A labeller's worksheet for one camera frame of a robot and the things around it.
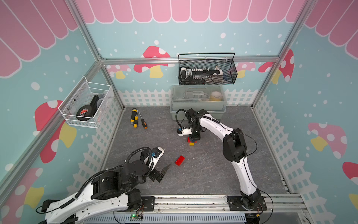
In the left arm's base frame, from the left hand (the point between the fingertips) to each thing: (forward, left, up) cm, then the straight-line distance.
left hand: (161, 160), depth 65 cm
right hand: (+25, -17, -19) cm, 36 cm away
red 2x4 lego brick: (+21, -14, -18) cm, 31 cm away
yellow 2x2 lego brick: (+22, -16, -22) cm, 35 cm away
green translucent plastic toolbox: (+49, -31, -5) cm, 58 cm away
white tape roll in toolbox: (+53, -34, -4) cm, 63 cm away
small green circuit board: (-21, +14, -26) cm, 36 cm away
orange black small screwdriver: (+38, +20, -21) cm, 48 cm away
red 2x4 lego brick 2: (+9, -8, -22) cm, 25 cm away
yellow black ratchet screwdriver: (+45, +30, -23) cm, 59 cm away
